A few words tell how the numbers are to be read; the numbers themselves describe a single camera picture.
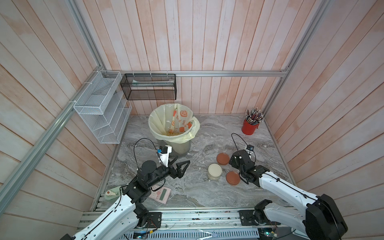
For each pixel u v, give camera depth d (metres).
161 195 0.80
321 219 0.40
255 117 0.98
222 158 0.97
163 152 0.62
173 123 0.96
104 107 0.73
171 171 0.63
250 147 0.75
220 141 1.04
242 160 0.65
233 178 0.86
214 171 0.83
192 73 0.97
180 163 0.63
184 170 0.65
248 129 1.06
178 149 0.91
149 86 1.04
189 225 0.73
